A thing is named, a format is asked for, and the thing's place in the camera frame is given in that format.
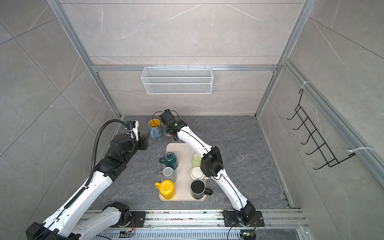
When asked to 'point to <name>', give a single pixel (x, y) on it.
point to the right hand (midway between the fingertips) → (168, 126)
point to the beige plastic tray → (184, 153)
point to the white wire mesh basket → (177, 80)
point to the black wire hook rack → (329, 158)
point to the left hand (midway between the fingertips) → (143, 129)
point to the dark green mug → (169, 160)
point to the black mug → (198, 189)
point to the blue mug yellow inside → (156, 128)
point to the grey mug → (168, 173)
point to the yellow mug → (166, 189)
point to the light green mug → (196, 160)
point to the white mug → (196, 173)
